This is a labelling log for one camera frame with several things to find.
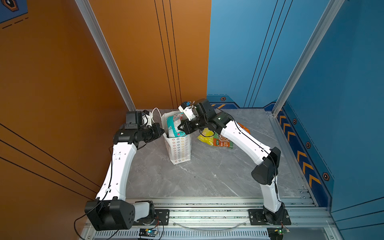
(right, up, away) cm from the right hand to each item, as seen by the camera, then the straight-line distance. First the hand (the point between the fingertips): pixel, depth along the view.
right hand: (177, 127), depth 74 cm
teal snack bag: (-2, +3, +1) cm, 4 cm away
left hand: (-7, -1, +1) cm, 7 cm away
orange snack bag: (+45, -2, +34) cm, 57 cm away
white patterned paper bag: (0, -11, +5) cm, 12 cm away
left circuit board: (-13, -50, -4) cm, 52 cm away
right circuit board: (+47, -50, -4) cm, 69 cm away
